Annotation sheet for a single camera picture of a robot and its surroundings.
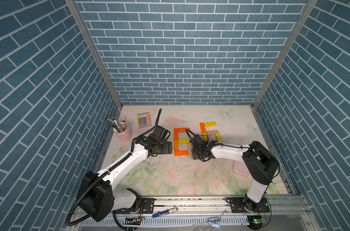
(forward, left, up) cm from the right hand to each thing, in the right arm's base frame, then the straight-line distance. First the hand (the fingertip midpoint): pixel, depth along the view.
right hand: (195, 154), depth 93 cm
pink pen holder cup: (+5, +46, +9) cm, 47 cm away
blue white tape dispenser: (-35, -10, +1) cm, 37 cm away
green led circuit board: (-33, -30, -1) cm, 45 cm away
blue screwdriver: (-34, +16, +2) cm, 37 cm away
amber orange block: (+5, +14, +1) cm, 15 cm away
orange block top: (+22, -5, +1) cm, 22 cm away
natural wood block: (+18, -12, +1) cm, 21 cm away
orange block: (+14, +15, +1) cm, 20 cm away
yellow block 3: (+14, -6, +1) cm, 15 cm away
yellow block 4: (+13, -16, +1) cm, 21 cm away
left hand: (-4, +16, +12) cm, 20 cm away
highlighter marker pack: (+24, +40, +2) cm, 47 cm away
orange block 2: (0, +9, +2) cm, 9 cm away
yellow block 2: (+25, -10, +1) cm, 27 cm away
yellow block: (+8, +9, +3) cm, 12 cm away
